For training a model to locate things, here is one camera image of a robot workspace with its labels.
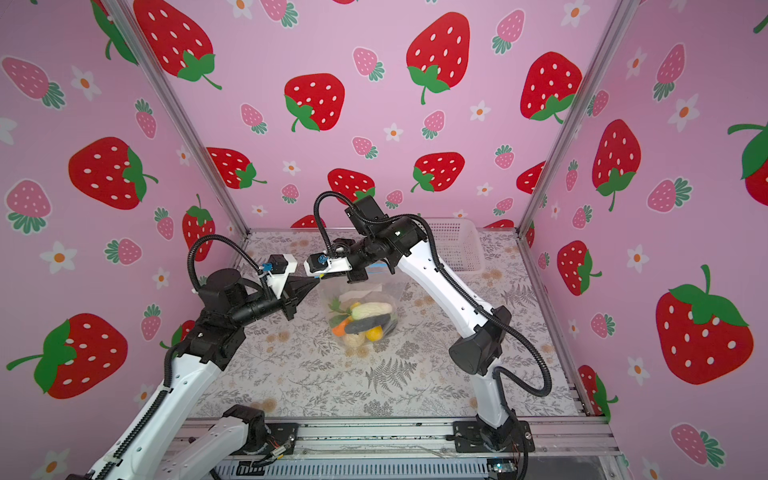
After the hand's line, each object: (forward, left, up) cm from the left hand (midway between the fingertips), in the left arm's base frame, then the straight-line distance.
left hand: (315, 278), depth 68 cm
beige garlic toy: (-4, -7, -26) cm, 27 cm away
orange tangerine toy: (-2, -3, -22) cm, 23 cm away
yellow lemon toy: (-2, -13, -25) cm, 28 cm away
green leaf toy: (-1, -2, -19) cm, 19 cm away
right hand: (+3, -1, +1) cm, 3 cm away
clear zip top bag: (+3, -9, -21) cm, 23 cm away
